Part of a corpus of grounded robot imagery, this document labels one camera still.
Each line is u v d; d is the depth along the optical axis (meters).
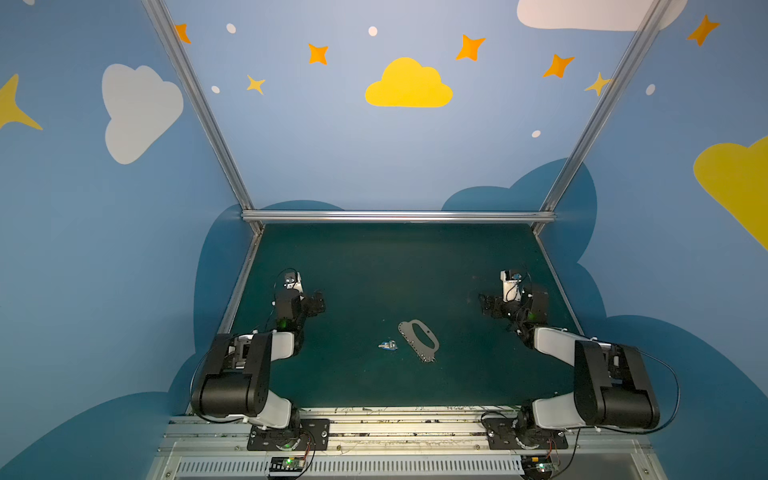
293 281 0.82
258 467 0.70
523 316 0.73
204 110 0.85
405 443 0.74
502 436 0.74
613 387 0.45
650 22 0.71
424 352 0.89
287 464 0.71
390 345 0.90
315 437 0.75
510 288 0.82
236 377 0.46
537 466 0.72
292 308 0.72
